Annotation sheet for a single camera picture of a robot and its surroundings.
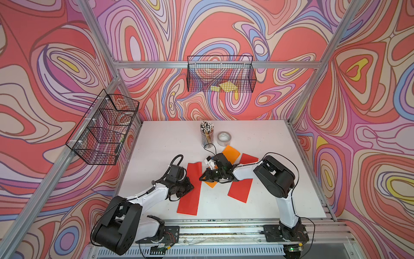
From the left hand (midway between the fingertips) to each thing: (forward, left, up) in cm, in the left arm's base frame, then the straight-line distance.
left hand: (196, 187), depth 87 cm
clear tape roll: (+35, -17, +1) cm, 39 cm away
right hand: (+4, -2, -2) cm, 5 cm away
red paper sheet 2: (-8, +4, -1) cm, 9 cm away
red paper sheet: (0, -24, -2) cm, 25 cm away
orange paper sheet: (+25, -23, -4) cm, 34 cm away
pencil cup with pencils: (+27, -6, +17) cm, 32 cm away
